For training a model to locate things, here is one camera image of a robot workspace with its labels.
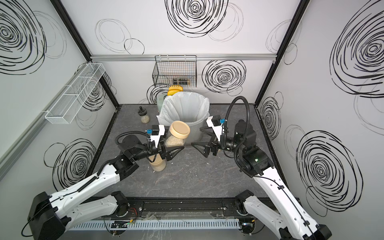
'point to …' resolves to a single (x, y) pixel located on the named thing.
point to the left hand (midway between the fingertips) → (180, 139)
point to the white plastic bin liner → (184, 106)
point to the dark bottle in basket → (181, 81)
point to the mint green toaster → (160, 97)
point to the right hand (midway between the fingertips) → (198, 137)
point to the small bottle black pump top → (142, 111)
